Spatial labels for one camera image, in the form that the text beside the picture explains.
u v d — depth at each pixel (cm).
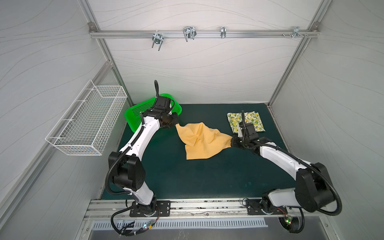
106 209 75
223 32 78
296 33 77
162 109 65
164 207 73
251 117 111
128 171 44
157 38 80
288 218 72
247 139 68
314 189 42
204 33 79
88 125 69
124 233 68
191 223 70
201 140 95
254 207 73
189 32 76
